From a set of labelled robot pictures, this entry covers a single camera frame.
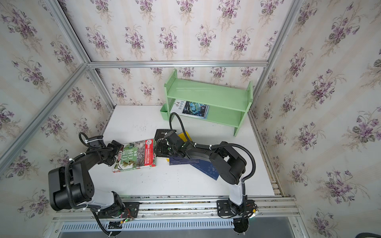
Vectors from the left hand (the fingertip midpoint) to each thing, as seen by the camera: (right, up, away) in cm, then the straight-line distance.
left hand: (119, 152), depth 92 cm
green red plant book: (+12, -1, -4) cm, 13 cm away
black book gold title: (+24, +11, +8) cm, 27 cm away
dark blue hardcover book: (+35, -4, -6) cm, 36 cm away
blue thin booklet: (+55, -8, -6) cm, 55 cm away
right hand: (+29, +4, -4) cm, 30 cm away
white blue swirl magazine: (+45, +29, +9) cm, 54 cm away
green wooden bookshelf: (+67, +29, -9) cm, 74 cm away
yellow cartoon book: (+42, +13, -26) cm, 51 cm away
